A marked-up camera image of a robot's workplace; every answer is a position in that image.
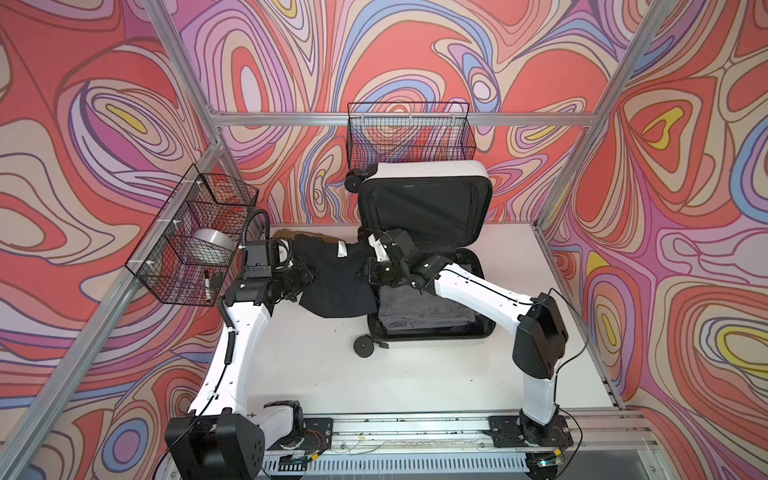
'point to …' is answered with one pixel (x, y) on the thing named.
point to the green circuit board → (294, 460)
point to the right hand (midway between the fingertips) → (359, 281)
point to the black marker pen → (207, 286)
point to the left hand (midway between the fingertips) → (320, 267)
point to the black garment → (339, 286)
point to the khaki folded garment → (285, 233)
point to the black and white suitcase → (445, 206)
